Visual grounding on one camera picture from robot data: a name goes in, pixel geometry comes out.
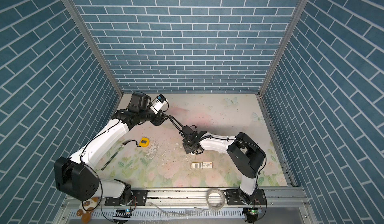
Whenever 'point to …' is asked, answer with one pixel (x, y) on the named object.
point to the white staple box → (201, 165)
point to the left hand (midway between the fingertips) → (164, 113)
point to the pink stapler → (199, 151)
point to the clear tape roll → (216, 208)
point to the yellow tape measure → (144, 142)
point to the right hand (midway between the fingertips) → (187, 145)
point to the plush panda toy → (86, 207)
